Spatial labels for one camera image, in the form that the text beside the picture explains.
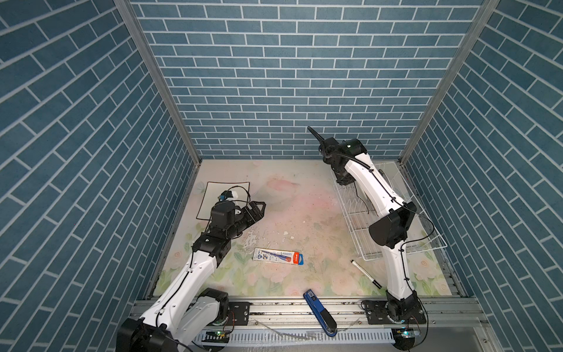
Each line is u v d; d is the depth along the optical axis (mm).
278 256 865
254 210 710
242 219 677
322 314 705
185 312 550
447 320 728
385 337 768
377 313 736
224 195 716
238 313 742
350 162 591
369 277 820
